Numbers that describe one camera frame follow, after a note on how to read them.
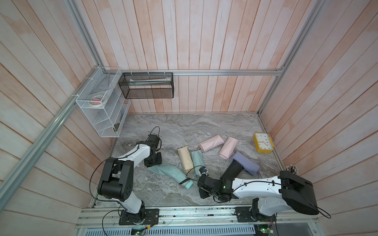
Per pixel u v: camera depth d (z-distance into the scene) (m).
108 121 0.78
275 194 0.45
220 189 0.60
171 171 0.85
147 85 1.07
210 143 0.99
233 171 0.87
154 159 0.79
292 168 0.73
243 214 0.73
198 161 0.90
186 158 0.93
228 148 0.97
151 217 0.73
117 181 0.45
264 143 0.99
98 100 0.74
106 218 0.67
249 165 0.89
